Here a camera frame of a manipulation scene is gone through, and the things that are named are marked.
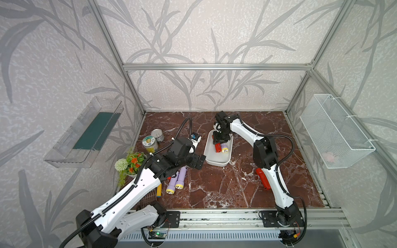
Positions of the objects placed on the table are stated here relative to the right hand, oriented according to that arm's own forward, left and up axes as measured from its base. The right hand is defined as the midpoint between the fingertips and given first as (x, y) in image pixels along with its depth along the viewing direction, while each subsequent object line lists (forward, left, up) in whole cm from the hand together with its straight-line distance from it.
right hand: (215, 141), depth 100 cm
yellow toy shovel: (-31, +31, -1) cm, 43 cm away
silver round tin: (+3, +37, +3) cm, 37 cm away
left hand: (-19, +9, +18) cm, 28 cm away
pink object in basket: (-21, -53, +18) cm, 60 cm away
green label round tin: (-5, +40, +6) cm, 40 cm away
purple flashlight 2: (-27, +20, 0) cm, 33 cm away
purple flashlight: (-29, +25, -1) cm, 38 cm away
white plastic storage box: (-12, -1, -2) cm, 12 cm away
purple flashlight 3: (-5, -6, 0) cm, 8 cm away
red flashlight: (-24, +26, 0) cm, 36 cm away
